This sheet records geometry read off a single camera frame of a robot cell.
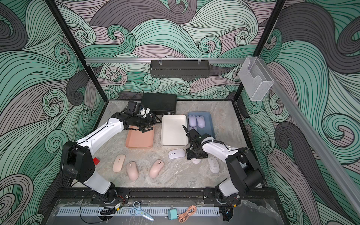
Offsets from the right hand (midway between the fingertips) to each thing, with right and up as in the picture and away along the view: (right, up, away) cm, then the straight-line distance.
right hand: (193, 157), depth 87 cm
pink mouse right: (-22, -4, -5) cm, 23 cm away
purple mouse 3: (+8, +22, +15) cm, 28 cm away
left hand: (-22, +22, -4) cm, 31 cm away
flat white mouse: (-10, +2, +1) cm, 10 cm away
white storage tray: (-13, +13, +14) cm, 23 cm away
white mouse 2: (+12, -3, -5) cm, 13 cm away
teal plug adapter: (-12, -21, -20) cm, 31 cm away
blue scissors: (-30, -21, -17) cm, 41 cm away
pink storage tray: (-39, +10, +9) cm, 41 cm away
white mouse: (+2, -2, -2) cm, 3 cm away
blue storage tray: (+14, +16, +16) cm, 26 cm away
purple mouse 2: (+1, +23, +17) cm, 29 cm away
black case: (-25, +36, +35) cm, 56 cm away
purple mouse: (+1, +17, +13) cm, 21 cm away
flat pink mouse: (-46, -3, -3) cm, 46 cm away
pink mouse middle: (-36, -6, -6) cm, 37 cm away
